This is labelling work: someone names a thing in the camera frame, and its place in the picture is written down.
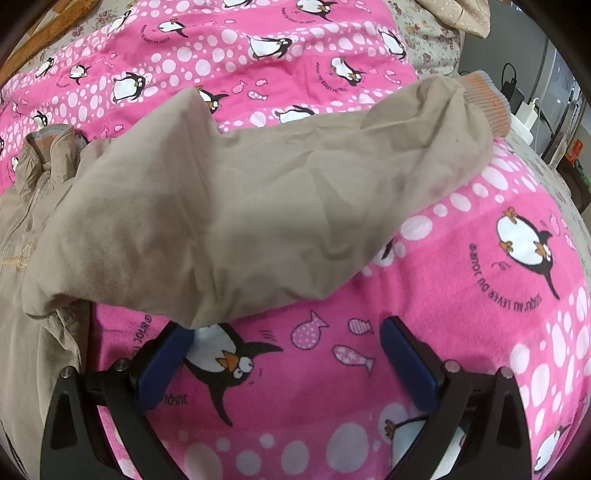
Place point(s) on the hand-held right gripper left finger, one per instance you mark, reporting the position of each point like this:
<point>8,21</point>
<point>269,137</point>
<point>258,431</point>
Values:
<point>161,364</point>

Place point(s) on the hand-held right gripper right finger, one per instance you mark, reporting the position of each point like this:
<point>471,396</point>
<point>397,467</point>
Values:
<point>408,364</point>

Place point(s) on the beige jacket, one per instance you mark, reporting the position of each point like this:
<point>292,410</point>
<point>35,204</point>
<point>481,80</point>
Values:
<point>231,198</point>

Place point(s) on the pink penguin blanket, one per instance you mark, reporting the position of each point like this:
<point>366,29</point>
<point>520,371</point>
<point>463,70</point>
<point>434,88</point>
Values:
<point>415,300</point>

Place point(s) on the white power strip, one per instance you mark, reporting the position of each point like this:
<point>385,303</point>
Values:
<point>524,124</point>

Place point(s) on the white charger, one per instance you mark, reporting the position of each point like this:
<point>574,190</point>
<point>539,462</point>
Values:
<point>527,113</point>

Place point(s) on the black charger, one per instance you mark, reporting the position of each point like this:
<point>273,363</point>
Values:
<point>512,90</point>

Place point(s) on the floral bed sheet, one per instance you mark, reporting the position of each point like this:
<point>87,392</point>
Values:
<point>434,50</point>

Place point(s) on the beige quilted cloth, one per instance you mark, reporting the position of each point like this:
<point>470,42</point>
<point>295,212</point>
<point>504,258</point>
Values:
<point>457,14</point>

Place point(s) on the orange checkered cushion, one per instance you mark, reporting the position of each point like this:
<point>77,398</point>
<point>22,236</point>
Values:
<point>60,23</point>

